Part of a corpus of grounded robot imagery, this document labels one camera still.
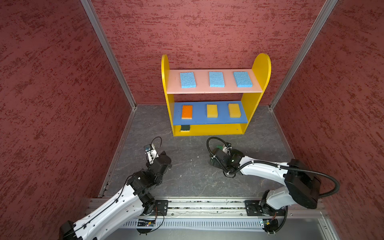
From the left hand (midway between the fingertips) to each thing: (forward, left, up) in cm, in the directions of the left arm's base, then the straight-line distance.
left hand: (162, 156), depth 79 cm
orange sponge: (+30, -12, +3) cm, 32 cm away
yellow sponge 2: (+32, -43, +3) cm, 54 cm away
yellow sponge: (+31, -28, +4) cm, 42 cm away
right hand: (0, -31, -10) cm, 32 cm away
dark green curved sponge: (+26, -10, -9) cm, 30 cm away
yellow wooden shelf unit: (+39, -26, +5) cm, 47 cm away
